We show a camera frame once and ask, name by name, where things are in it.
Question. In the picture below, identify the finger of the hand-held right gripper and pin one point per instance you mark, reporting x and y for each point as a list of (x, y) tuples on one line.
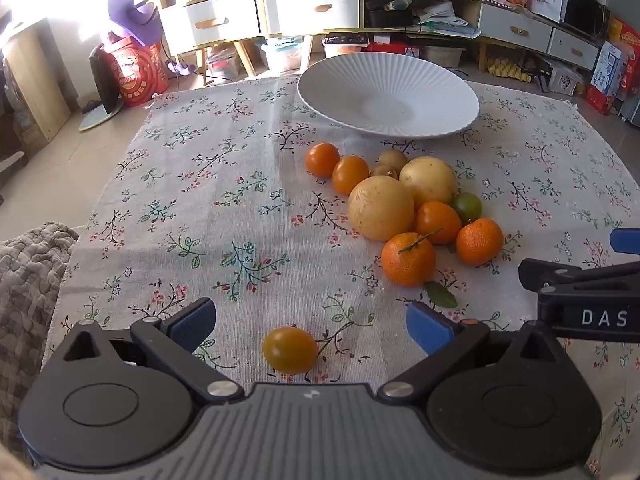
[(575, 275), (627, 241)]

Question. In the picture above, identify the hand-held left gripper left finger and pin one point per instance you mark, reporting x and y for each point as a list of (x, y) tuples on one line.
[(192, 325)]

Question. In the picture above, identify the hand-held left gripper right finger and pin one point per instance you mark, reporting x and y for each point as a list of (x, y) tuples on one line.
[(427, 327)]

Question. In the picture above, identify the orange tangerine with stem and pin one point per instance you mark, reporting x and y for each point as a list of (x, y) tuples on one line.
[(407, 260)]

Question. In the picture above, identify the yellow-green tomato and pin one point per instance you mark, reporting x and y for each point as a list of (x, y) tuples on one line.
[(290, 350)]

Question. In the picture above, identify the orange tomato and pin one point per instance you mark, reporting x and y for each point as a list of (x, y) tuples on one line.
[(350, 174), (437, 221), (322, 159)]

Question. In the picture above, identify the green tangerine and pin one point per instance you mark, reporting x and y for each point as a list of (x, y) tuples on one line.
[(469, 206)]

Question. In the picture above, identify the yellow passion fruit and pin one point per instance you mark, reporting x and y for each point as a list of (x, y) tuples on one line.
[(428, 180), (380, 207)]

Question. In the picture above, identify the brown longan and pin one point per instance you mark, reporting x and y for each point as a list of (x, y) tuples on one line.
[(384, 172), (392, 159)]

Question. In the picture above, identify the white ribbed plate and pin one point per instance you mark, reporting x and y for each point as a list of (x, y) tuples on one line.
[(390, 95)]

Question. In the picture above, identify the green leaf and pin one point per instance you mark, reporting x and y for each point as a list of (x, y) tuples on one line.
[(441, 295)]

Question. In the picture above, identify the floral tablecloth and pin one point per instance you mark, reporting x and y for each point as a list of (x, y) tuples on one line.
[(200, 210)]

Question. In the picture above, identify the small red carton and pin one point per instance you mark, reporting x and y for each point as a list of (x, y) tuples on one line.
[(600, 100)]

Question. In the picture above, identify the grey quilted blanket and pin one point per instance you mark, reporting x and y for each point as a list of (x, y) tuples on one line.
[(30, 300)]

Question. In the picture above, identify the white printed box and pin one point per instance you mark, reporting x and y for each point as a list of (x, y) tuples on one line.
[(565, 81)]

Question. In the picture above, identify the blue and white carton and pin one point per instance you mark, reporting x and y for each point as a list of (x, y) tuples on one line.
[(607, 62)]

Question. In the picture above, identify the red gift box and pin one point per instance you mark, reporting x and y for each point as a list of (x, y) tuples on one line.
[(625, 35)]

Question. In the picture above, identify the yellow egg tray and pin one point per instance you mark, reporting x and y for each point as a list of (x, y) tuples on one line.
[(507, 67)]

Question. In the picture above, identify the black microwave oven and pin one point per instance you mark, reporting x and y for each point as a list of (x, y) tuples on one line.
[(582, 10)]

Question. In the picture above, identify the long low wooden cabinet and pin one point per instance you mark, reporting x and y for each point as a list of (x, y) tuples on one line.
[(515, 27)]

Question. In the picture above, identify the red round drum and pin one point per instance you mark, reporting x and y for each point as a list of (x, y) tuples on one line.
[(140, 75)]

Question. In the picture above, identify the black floor heater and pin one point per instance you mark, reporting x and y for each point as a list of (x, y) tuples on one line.
[(102, 85)]

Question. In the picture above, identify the translucent storage box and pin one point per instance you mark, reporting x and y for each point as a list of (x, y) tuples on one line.
[(442, 55)]

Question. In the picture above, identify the small purple toy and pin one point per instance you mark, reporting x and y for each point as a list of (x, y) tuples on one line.
[(177, 66)]

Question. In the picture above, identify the clear plastic storage box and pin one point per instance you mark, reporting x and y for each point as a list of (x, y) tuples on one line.
[(225, 62)]

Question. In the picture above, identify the clear storage box blue lid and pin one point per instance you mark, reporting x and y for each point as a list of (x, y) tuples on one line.
[(282, 55)]

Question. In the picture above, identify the pile of papers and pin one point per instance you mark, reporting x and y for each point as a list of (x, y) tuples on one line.
[(442, 20)]

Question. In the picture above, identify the clear box orange contents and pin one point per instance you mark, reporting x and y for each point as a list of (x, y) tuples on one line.
[(345, 51)]

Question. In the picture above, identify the wooden desk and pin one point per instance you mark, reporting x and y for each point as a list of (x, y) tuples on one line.
[(32, 80)]

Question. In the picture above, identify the black flat tray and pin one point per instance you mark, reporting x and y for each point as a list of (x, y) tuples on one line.
[(345, 39)]

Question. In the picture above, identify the wooden shelf cabinet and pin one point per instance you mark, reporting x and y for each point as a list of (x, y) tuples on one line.
[(215, 20)]

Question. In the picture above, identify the black case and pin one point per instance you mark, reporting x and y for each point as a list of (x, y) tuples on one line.
[(387, 15)]

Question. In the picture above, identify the purple hat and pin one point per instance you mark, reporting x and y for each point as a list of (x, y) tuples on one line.
[(135, 12)]

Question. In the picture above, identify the white drawer cabinet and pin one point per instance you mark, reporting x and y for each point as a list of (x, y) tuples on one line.
[(312, 7)]

